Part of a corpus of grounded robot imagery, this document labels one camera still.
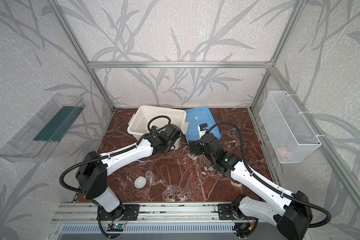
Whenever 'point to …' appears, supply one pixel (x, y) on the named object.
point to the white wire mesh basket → (290, 138)
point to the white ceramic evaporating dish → (140, 182)
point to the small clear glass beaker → (150, 176)
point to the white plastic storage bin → (138, 121)
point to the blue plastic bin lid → (193, 117)
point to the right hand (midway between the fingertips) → (197, 134)
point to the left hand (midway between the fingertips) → (179, 131)
